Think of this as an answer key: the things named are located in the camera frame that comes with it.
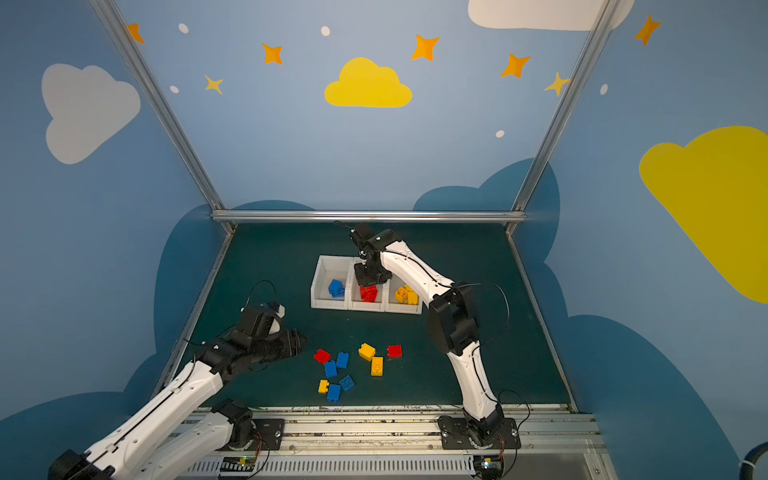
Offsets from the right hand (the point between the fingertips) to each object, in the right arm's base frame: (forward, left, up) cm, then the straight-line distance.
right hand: (368, 279), depth 92 cm
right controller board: (-45, -34, -15) cm, 58 cm away
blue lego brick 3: (-22, +6, -11) cm, 25 cm away
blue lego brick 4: (-28, +4, -10) cm, 30 cm away
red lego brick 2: (-18, -9, -11) cm, 23 cm away
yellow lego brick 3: (-23, -4, -11) cm, 26 cm away
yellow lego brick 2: (+1, -11, -9) cm, 14 cm away
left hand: (-20, +18, -2) cm, 27 cm away
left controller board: (-48, +29, -13) cm, 57 cm away
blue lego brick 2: (+1, +11, -7) cm, 13 cm away
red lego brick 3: (-21, +12, -10) cm, 26 cm away
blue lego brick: (-1, +11, -9) cm, 14 cm away
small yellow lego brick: (-29, +10, -10) cm, 33 cm away
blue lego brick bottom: (-31, +7, -11) cm, 33 cm away
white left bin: (+8, +14, -5) cm, 17 cm away
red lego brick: (0, +1, -9) cm, 9 cm away
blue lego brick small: (-25, +9, -10) cm, 28 cm away
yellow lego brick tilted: (-19, -1, -10) cm, 22 cm away
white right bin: (-4, -8, -9) cm, 13 cm away
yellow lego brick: (0, -14, -10) cm, 17 cm away
